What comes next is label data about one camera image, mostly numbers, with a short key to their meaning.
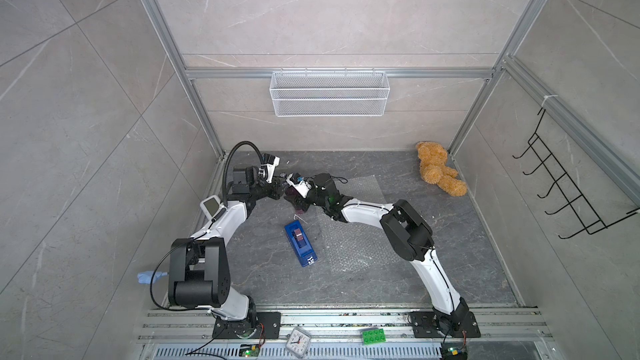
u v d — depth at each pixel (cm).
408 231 59
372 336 69
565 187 68
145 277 61
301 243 86
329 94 100
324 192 76
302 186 82
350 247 89
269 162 77
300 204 84
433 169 95
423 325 73
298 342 69
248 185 69
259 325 73
